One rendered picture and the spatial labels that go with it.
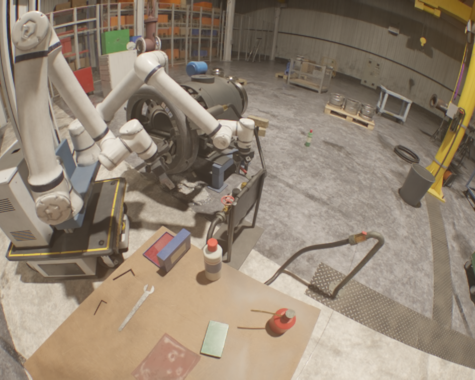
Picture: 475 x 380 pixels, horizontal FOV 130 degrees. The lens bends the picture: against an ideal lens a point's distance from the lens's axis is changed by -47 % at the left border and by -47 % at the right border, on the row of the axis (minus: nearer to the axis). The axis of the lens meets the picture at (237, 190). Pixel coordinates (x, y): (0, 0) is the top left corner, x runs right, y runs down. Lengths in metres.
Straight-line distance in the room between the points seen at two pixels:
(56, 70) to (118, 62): 4.51
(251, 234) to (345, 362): 1.12
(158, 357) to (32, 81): 0.94
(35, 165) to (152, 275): 0.61
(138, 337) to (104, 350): 0.15
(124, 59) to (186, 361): 5.36
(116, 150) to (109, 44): 7.97
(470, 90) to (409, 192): 1.82
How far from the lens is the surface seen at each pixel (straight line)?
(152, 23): 5.92
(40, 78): 0.75
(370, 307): 1.64
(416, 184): 2.76
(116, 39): 8.84
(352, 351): 1.48
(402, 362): 1.73
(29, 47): 0.72
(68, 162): 1.43
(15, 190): 1.27
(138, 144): 0.85
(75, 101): 0.90
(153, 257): 0.94
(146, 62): 1.07
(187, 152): 1.42
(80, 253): 1.32
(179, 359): 0.78
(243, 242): 1.53
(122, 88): 1.31
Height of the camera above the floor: 1.25
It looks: 40 degrees down
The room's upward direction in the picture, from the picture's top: 6 degrees clockwise
